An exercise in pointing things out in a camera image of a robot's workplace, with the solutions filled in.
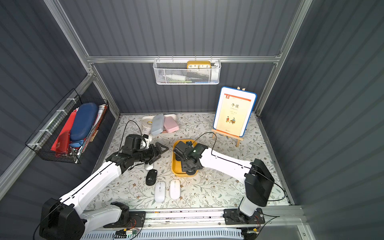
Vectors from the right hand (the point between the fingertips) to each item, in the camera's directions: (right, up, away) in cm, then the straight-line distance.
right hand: (190, 165), depth 80 cm
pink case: (-15, +22, +25) cm, 36 cm away
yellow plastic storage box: (-9, -5, +12) cm, 16 cm away
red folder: (-56, +13, -16) cm, 59 cm away
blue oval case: (-53, +24, -7) cm, 58 cm away
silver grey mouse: (-26, -4, +11) cm, 29 cm away
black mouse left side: (-23, -9, +6) cm, 26 cm away
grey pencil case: (-24, +21, +24) cm, 40 cm away
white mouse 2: (-8, -13, 0) cm, 16 cm away
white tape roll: (-34, +23, +30) cm, 51 cm away
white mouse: (-17, -15, 0) cm, 22 cm away
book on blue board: (+26, +31, +9) cm, 42 cm away
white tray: (-15, +30, +36) cm, 49 cm away
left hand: (-13, +7, -2) cm, 15 cm away
